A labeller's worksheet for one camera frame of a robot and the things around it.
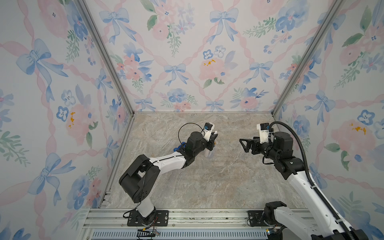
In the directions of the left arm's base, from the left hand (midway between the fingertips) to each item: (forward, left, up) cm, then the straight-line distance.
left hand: (217, 133), depth 83 cm
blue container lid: (-12, +18, +8) cm, 23 cm away
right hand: (-6, -15, +4) cm, 17 cm away
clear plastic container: (-4, +3, -16) cm, 17 cm away
